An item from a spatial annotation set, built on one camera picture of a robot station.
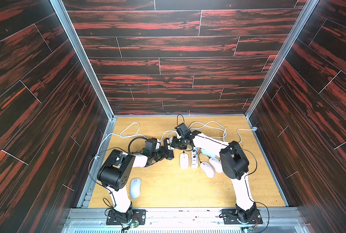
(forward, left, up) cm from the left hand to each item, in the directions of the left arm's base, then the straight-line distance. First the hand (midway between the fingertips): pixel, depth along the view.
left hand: (171, 152), depth 96 cm
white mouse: (-23, +20, -2) cm, 31 cm away
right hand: (+5, -2, +2) cm, 6 cm away
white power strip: (-6, -15, +5) cm, 17 cm away
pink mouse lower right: (-12, -24, 0) cm, 27 cm away
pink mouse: (-5, -9, -2) cm, 10 cm away
